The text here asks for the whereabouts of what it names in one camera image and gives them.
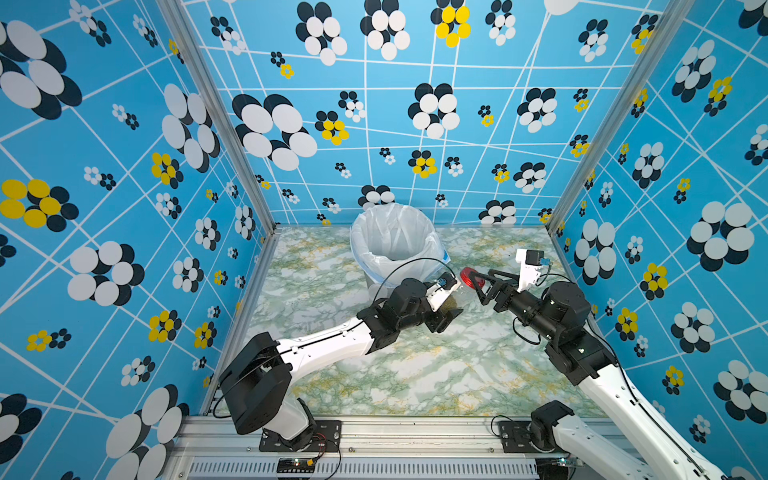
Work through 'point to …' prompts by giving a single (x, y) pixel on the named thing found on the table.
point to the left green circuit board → (295, 465)
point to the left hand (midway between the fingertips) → (457, 297)
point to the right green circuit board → (556, 468)
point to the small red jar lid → (467, 278)
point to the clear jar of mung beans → (450, 304)
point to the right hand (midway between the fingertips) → (485, 272)
